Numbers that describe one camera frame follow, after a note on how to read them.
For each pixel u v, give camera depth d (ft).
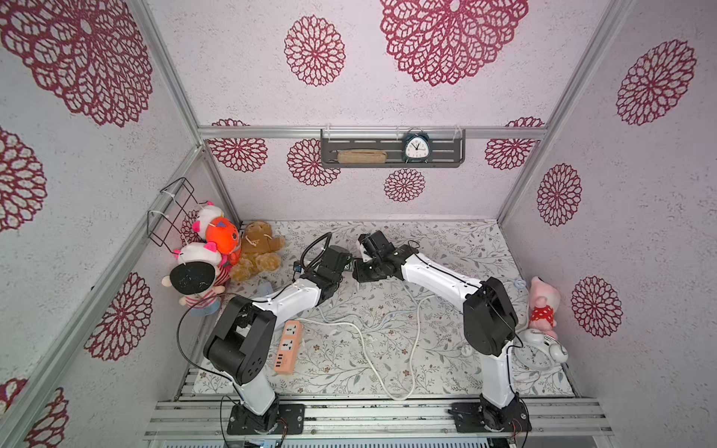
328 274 2.34
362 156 2.89
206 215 3.13
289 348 2.73
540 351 2.50
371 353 2.80
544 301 2.83
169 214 2.48
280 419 2.39
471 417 2.41
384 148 2.97
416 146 2.95
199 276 2.57
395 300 3.19
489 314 1.80
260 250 3.28
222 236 2.83
